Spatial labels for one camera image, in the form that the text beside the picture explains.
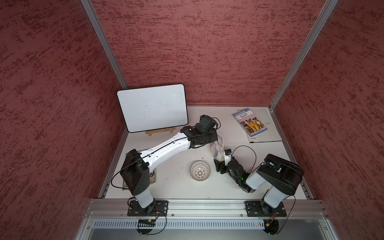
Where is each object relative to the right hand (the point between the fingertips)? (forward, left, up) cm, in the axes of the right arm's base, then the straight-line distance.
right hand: (219, 160), depth 92 cm
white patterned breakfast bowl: (-7, +13, +3) cm, 15 cm away
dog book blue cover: (+25, -27, +3) cm, 37 cm away
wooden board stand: (+18, +46, +7) cm, 50 cm away
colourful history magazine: (-12, +40, +4) cm, 42 cm away
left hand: (+4, +4, +20) cm, 21 cm away
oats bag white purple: (+1, +3, +15) cm, 15 cm away
